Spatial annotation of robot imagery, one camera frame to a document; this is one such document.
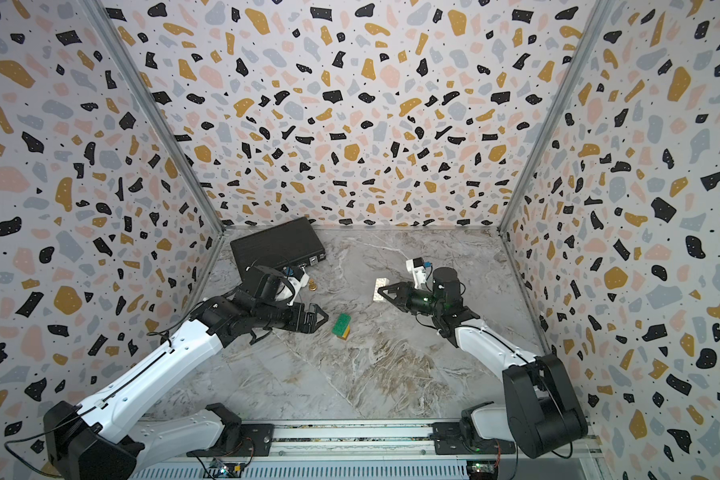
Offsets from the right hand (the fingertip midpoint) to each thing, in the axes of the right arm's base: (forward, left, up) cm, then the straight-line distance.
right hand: (381, 294), depth 80 cm
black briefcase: (+28, +34, -12) cm, 46 cm away
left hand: (-7, +16, +1) cm, 17 cm away
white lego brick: (+4, 0, 0) cm, 4 cm away
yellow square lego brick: (-3, +11, -16) cm, 20 cm away
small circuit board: (-37, +38, -19) cm, 56 cm away
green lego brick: (-3, +12, -12) cm, 17 cm away
